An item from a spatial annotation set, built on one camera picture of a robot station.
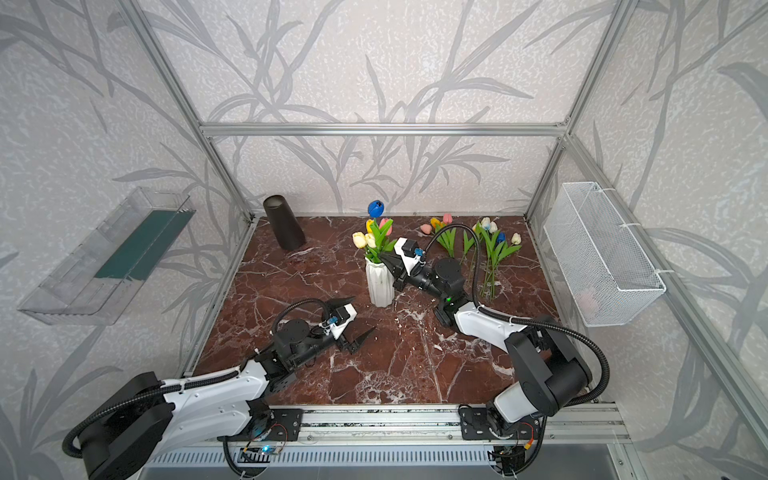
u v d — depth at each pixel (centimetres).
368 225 78
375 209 60
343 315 64
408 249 63
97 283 64
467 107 91
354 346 71
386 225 68
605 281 62
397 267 70
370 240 71
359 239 72
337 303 76
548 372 44
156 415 42
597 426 75
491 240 109
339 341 69
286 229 102
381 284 84
